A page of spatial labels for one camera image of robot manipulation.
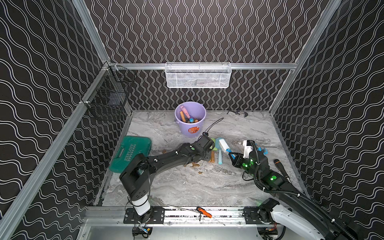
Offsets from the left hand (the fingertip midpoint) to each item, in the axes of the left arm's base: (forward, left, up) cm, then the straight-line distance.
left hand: (212, 155), depth 84 cm
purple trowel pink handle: (+30, +18, +5) cm, 35 cm away
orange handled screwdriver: (-27, +5, -9) cm, 29 cm away
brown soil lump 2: (-6, +6, -12) cm, 14 cm away
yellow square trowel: (+21, +10, +6) cm, 24 cm away
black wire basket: (+33, +68, +13) cm, 77 cm away
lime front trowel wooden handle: (+28, +20, 0) cm, 35 cm away
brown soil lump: (-1, +9, -11) cm, 14 cm away
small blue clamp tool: (+9, -34, -6) cm, 36 cm away
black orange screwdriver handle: (-1, -42, -9) cm, 43 cm away
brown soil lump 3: (-2, +15, -11) cm, 19 cm away
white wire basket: (+51, +11, +18) cm, 55 cm away
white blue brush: (+4, -7, +3) cm, 9 cm away
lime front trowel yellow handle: (+20, +13, +6) cm, 25 cm away
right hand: (-1, -9, +6) cm, 11 cm away
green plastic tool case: (+5, +50, -7) cm, 51 cm away
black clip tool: (+47, -24, -10) cm, 53 cm away
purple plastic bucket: (+33, +12, +4) cm, 35 cm away
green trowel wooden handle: (+9, -2, -10) cm, 13 cm away
